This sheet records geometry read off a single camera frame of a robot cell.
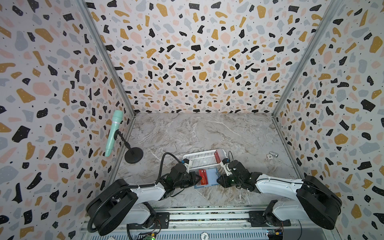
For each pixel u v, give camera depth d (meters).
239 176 0.67
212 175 0.89
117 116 0.74
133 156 0.95
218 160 0.94
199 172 0.86
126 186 0.48
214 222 0.73
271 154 1.00
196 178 0.83
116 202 0.45
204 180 0.85
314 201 0.43
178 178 0.68
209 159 0.95
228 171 0.78
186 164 0.80
